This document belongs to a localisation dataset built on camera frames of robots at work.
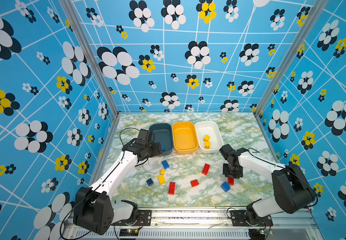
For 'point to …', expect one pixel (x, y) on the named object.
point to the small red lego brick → (194, 183)
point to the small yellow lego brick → (162, 171)
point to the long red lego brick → (171, 190)
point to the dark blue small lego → (150, 182)
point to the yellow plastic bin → (185, 139)
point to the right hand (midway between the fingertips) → (229, 175)
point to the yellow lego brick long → (161, 178)
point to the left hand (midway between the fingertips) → (156, 150)
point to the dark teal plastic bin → (163, 133)
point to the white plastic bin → (210, 128)
